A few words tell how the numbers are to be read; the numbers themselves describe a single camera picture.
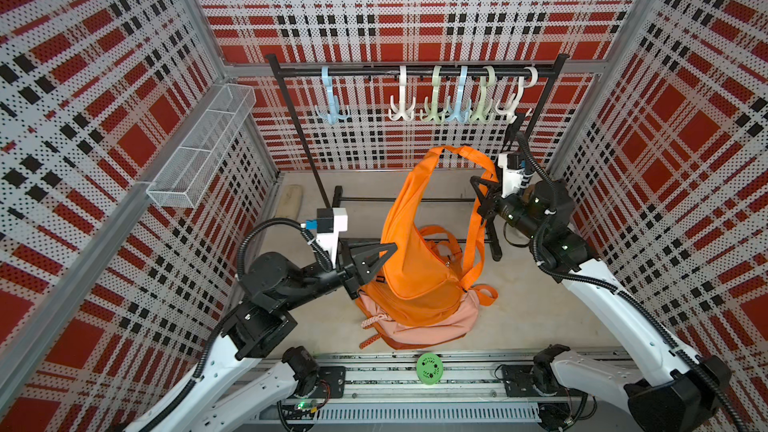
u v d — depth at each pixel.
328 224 0.44
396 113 0.72
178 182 0.69
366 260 0.47
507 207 0.59
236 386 0.56
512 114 0.71
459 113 0.70
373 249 0.48
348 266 0.44
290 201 1.08
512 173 0.58
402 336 0.75
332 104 0.69
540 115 0.71
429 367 0.73
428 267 0.64
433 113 0.70
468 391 0.73
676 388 0.36
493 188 0.61
